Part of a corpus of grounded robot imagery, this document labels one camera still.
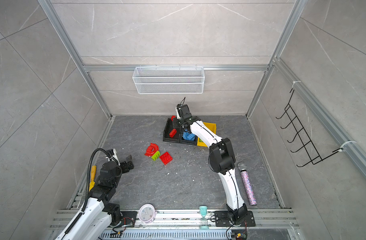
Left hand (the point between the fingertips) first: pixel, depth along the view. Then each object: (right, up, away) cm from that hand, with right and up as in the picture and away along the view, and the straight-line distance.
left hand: (122, 155), depth 82 cm
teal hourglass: (+45, -32, -9) cm, 55 cm away
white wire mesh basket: (+24, +48, +19) cm, 57 cm away
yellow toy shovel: (-19, -14, +4) cm, 24 cm away
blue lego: (+37, +10, +20) cm, 43 cm away
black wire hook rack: (+91, +3, -18) cm, 93 cm away
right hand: (+28, +20, +16) cm, 38 cm away
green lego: (+16, -3, +13) cm, 21 cm away
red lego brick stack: (+23, -4, +12) cm, 26 cm away
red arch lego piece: (+13, +1, +17) cm, 21 cm away
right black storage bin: (+33, +7, +19) cm, 38 cm away
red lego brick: (+26, +11, +23) cm, 36 cm away
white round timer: (+16, -28, -9) cm, 33 cm away
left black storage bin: (+24, +17, +28) cm, 40 cm away
